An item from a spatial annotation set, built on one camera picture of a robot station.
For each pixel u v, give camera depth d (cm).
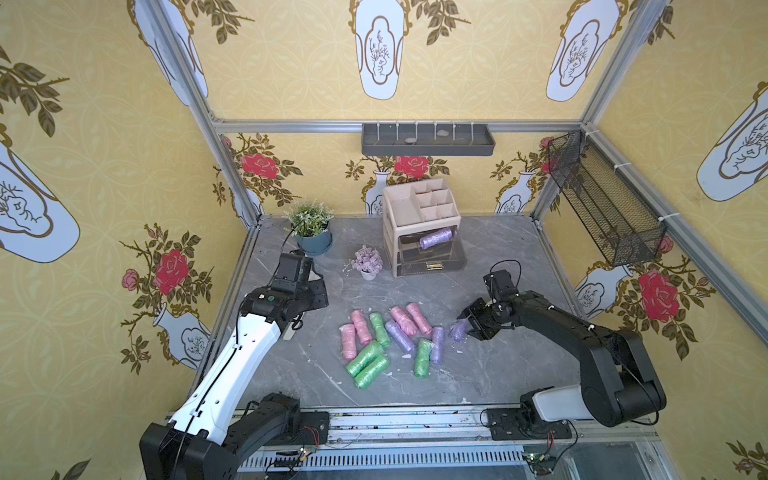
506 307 66
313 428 73
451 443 72
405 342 86
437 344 86
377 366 82
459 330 88
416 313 92
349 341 86
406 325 89
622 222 83
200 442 38
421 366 81
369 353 84
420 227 87
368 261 95
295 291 57
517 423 72
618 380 43
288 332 90
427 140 92
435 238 90
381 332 88
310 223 97
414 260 96
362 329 88
